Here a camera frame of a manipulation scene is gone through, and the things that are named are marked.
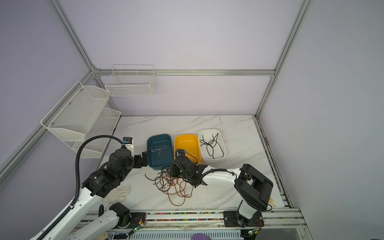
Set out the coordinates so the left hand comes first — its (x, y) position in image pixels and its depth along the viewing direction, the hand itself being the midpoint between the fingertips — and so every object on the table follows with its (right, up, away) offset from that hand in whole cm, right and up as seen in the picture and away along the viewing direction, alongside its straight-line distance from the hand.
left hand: (137, 153), depth 73 cm
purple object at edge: (+32, -40, -3) cm, 51 cm away
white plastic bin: (+38, +8, +35) cm, 52 cm away
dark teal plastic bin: (+10, -6, +23) cm, 25 cm away
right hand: (+13, -11, +7) cm, 19 cm away
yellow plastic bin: (+25, +2, +31) cm, 40 cm away
